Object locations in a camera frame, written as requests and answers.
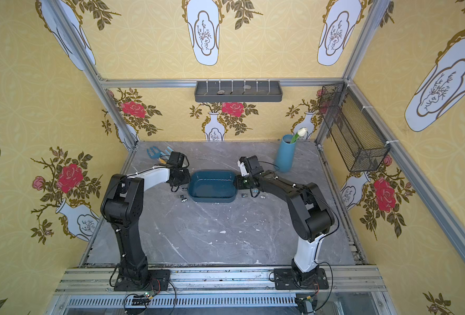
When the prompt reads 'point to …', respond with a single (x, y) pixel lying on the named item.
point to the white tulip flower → (301, 133)
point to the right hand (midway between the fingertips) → (232, 183)
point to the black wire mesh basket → (360, 145)
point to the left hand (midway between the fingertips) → (185, 178)
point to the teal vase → (286, 155)
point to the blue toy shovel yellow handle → (155, 153)
